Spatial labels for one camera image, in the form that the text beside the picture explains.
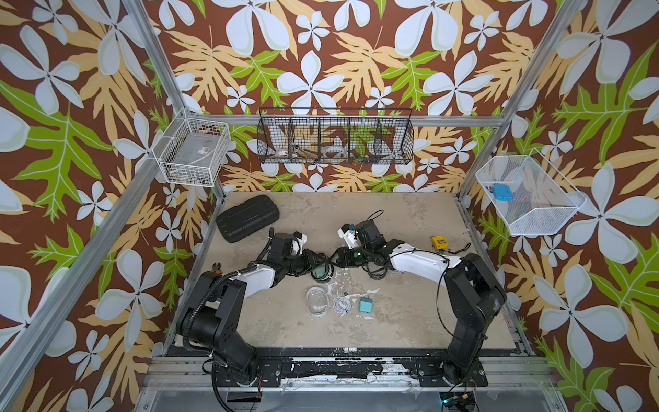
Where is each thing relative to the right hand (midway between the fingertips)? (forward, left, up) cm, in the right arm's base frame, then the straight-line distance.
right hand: (330, 260), depth 88 cm
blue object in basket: (+16, -58, +17) cm, 63 cm away
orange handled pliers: (+1, +43, -9) cm, 44 cm away
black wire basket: (+42, -2, +22) cm, 48 cm away
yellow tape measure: (+12, -45, -7) cm, 47 cm away
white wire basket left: (+28, +47, +26) cm, 60 cm away
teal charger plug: (-13, -12, -8) cm, 20 cm away
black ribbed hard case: (+22, +35, -3) cm, 41 cm away
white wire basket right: (+12, -65, +19) cm, 69 cm away
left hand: (+1, +2, 0) cm, 2 cm away
